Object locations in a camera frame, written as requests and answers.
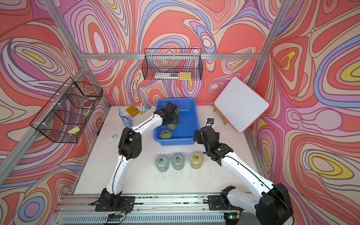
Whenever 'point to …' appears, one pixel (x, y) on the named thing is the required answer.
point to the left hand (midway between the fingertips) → (174, 119)
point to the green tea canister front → (165, 134)
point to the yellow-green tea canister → (196, 160)
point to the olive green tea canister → (171, 126)
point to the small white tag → (113, 138)
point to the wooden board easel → (225, 121)
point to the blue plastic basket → (188, 123)
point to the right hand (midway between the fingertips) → (204, 135)
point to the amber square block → (132, 110)
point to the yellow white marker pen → (141, 111)
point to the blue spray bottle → (127, 121)
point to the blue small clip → (147, 107)
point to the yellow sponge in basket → (74, 130)
